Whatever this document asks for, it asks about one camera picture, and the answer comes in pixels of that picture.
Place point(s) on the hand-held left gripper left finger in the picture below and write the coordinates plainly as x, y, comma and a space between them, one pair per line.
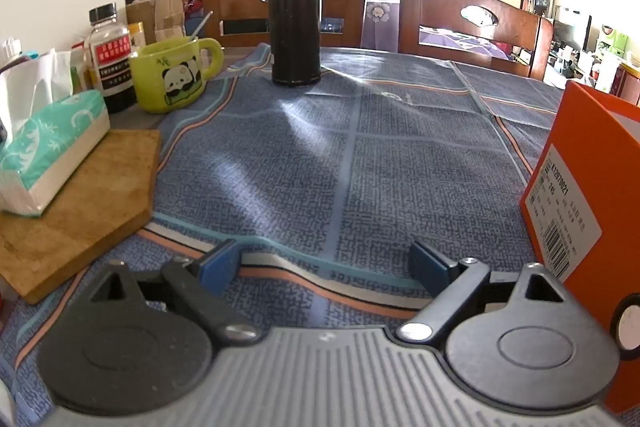
220, 263

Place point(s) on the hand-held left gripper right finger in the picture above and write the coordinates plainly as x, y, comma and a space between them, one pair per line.
427, 264

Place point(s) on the orange cardboard box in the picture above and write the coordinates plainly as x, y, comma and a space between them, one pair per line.
595, 127

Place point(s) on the blue patterned tablecloth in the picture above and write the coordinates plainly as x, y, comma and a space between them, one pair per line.
300, 157

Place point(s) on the wooden cutting board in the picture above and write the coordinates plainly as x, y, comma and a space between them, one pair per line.
90, 217

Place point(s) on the teal tissue box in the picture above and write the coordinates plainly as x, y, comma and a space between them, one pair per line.
50, 142

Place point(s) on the clear bottle black cap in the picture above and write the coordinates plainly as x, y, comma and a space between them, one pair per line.
107, 57

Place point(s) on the white spoon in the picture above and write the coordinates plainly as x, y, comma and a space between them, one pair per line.
202, 26

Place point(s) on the purple floral cloth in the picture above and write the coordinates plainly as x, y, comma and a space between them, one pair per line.
380, 22

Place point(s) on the brown wooden chair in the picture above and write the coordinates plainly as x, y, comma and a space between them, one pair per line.
435, 12
235, 2

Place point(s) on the brown paper bag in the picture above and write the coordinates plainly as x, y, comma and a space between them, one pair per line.
165, 12

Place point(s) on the black television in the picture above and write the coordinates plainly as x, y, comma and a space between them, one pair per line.
572, 29

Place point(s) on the green storage boxes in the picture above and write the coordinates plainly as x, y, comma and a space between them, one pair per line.
612, 42

